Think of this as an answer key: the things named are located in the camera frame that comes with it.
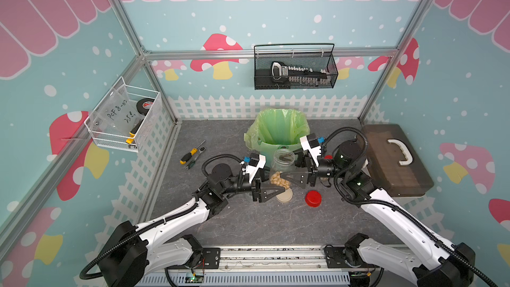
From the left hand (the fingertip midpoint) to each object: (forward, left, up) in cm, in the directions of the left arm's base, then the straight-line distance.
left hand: (281, 185), depth 64 cm
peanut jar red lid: (+5, 0, +7) cm, 8 cm away
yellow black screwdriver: (+29, +46, -26) cm, 60 cm away
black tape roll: (+31, +55, +6) cm, 64 cm away
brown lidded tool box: (+14, -47, -8) cm, 50 cm away
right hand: (+2, 0, +7) cm, 7 cm away
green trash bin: (+17, +4, -3) cm, 17 cm away
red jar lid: (+6, -17, -25) cm, 31 cm away
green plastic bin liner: (+35, -2, -10) cm, 36 cm away
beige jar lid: (+7, -4, -25) cm, 26 cm away
